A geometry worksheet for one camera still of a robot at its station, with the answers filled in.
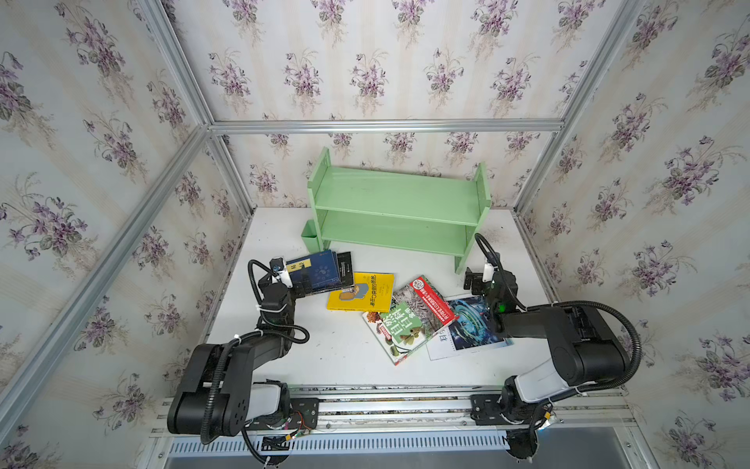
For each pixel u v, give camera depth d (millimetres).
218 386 395
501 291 718
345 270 983
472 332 868
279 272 735
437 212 842
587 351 452
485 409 733
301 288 784
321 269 976
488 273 822
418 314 881
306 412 729
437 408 752
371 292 924
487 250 672
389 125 1006
